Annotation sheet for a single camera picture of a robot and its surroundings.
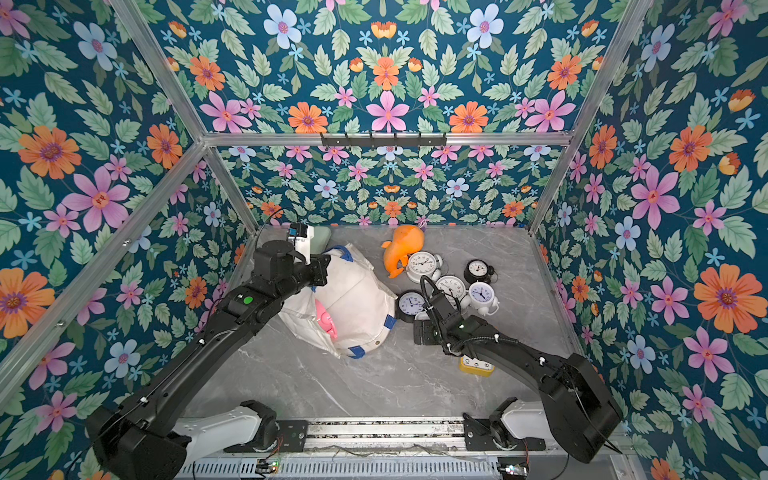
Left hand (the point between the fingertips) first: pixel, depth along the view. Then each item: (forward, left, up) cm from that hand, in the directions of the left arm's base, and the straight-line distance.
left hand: (334, 255), depth 74 cm
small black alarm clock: (+10, -44, -26) cm, 52 cm away
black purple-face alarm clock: (0, -19, -27) cm, 33 cm away
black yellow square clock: (-22, -36, -27) cm, 50 cm away
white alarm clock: (+4, -34, -26) cm, 43 cm away
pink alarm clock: (-4, +7, -26) cm, 27 cm away
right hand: (-10, -25, -24) cm, 36 cm away
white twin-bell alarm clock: (+1, -43, -27) cm, 51 cm away
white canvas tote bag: (+3, -2, -29) cm, 30 cm away
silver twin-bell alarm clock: (+15, -25, -26) cm, 39 cm away
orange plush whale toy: (+24, -20, -22) cm, 38 cm away
